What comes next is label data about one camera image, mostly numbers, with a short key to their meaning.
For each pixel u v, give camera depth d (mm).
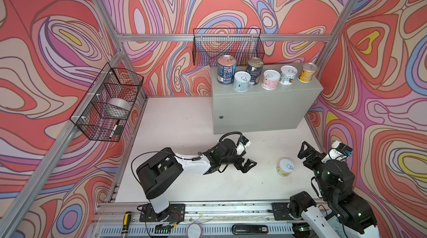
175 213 727
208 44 957
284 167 822
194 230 651
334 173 446
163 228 718
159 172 466
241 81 712
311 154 578
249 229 662
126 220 701
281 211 725
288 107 887
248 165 721
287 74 738
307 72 737
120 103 735
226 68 703
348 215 426
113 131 727
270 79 719
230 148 661
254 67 703
